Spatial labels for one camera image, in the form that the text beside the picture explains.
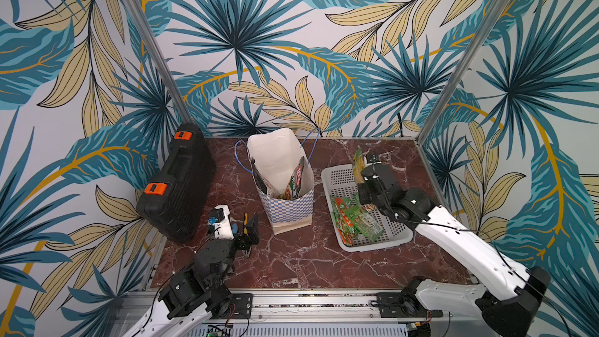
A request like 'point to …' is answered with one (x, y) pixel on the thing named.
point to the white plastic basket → (340, 180)
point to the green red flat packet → (344, 223)
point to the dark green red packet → (258, 176)
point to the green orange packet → (363, 221)
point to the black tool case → (175, 202)
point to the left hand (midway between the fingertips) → (245, 219)
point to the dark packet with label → (295, 182)
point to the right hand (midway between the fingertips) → (367, 182)
